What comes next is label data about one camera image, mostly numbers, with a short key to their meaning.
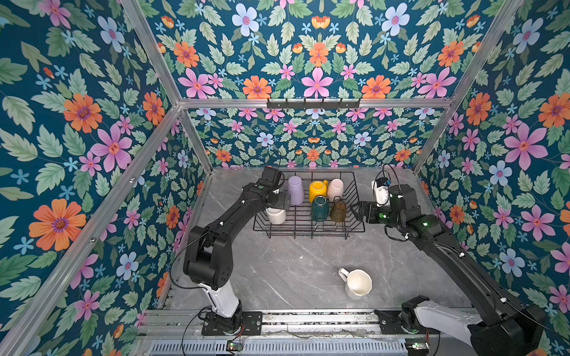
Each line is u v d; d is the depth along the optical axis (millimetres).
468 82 849
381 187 665
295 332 731
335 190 982
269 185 690
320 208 903
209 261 460
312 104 929
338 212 937
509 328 368
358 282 785
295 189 964
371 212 654
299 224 976
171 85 862
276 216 924
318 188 958
